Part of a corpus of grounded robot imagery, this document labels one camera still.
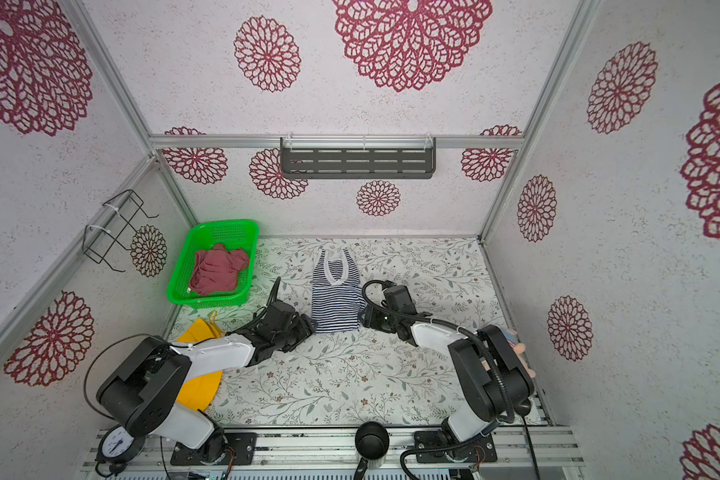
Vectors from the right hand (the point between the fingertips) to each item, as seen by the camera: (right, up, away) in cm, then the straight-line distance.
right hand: (363, 313), depth 92 cm
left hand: (-16, -6, +1) cm, 17 cm away
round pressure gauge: (-59, -29, -20) cm, 69 cm away
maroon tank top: (-51, +13, +12) cm, 55 cm away
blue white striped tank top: (-9, +3, +12) cm, 15 cm away
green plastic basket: (-50, +27, +25) cm, 62 cm away
